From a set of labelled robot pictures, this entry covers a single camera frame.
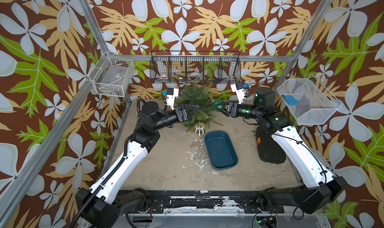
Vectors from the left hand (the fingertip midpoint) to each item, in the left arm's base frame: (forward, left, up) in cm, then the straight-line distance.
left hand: (198, 107), depth 59 cm
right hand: (+5, -9, -5) cm, 11 cm away
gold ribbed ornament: (+2, -2, -19) cm, 19 cm away
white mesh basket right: (+17, -63, -15) cm, 67 cm away
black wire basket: (+47, 0, -12) cm, 48 cm away
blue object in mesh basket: (+21, -55, -17) cm, 62 cm away
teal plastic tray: (0, -16, -41) cm, 44 cm away
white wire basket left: (+33, +50, -9) cm, 61 cm away
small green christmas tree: (+18, 0, -10) cm, 21 cm away
